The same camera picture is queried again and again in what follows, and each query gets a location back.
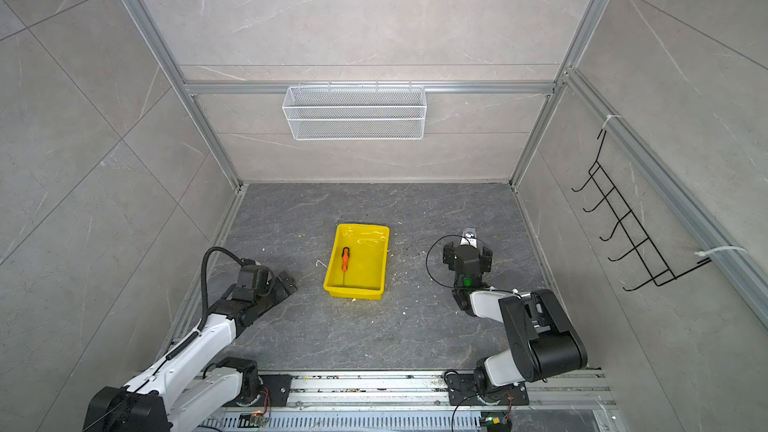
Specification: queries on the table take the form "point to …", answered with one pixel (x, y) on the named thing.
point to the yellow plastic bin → (368, 253)
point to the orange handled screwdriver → (345, 257)
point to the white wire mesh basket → (354, 113)
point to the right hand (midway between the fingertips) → (468, 242)
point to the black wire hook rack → (642, 245)
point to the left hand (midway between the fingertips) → (283, 280)
